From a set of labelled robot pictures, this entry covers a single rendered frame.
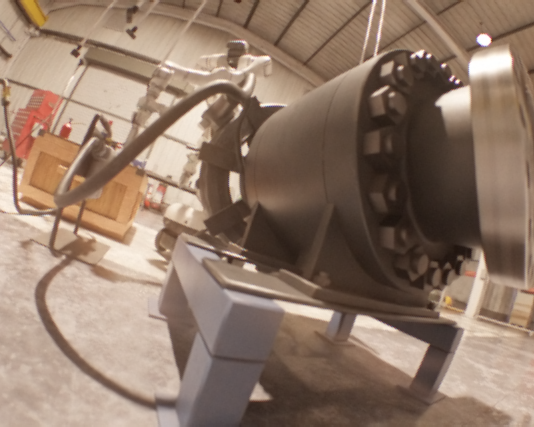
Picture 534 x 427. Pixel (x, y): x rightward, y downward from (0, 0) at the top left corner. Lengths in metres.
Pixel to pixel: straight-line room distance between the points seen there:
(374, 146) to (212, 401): 0.43
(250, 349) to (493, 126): 0.42
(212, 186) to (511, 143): 0.98
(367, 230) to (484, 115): 0.26
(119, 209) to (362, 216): 1.48
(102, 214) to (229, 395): 1.48
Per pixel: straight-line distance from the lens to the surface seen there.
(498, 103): 0.39
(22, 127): 4.47
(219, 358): 0.34
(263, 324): 0.33
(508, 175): 0.37
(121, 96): 10.55
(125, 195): 1.67
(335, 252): 0.49
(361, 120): 0.45
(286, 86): 11.50
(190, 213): 1.59
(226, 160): 1.07
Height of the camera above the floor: 0.32
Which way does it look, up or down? 6 degrees up
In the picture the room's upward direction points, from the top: 19 degrees clockwise
